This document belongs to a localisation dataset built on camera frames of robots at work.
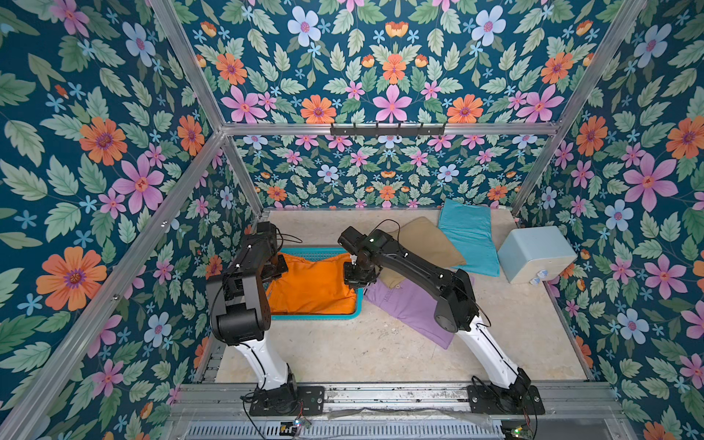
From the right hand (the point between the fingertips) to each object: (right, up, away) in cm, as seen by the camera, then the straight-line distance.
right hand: (348, 284), depth 88 cm
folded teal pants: (+48, +19, +24) cm, 57 cm away
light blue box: (+60, +10, -2) cm, 61 cm away
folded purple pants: (+21, -7, +3) cm, 22 cm away
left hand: (-26, +3, +6) cm, 26 cm away
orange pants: (-13, -2, +5) cm, 13 cm away
